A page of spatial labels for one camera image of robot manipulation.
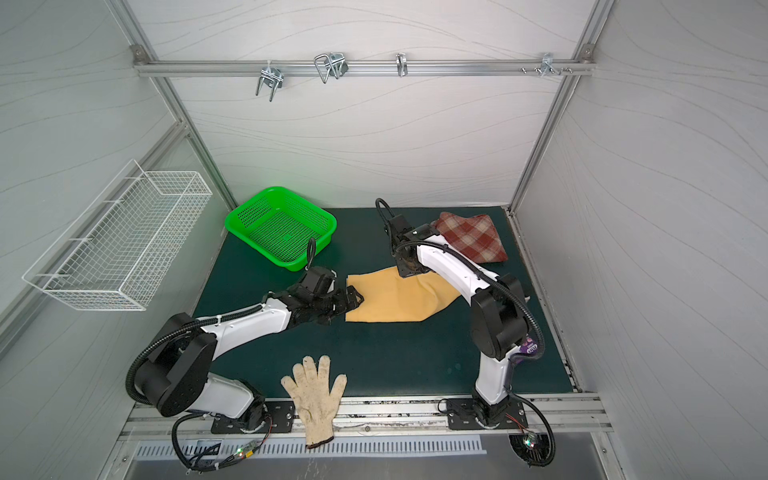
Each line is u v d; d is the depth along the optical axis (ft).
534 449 2.37
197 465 2.20
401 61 2.38
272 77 2.59
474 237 3.54
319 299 2.36
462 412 2.40
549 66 2.51
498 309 1.57
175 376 1.40
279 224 3.77
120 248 2.26
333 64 2.51
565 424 2.41
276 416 2.42
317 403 2.46
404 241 2.11
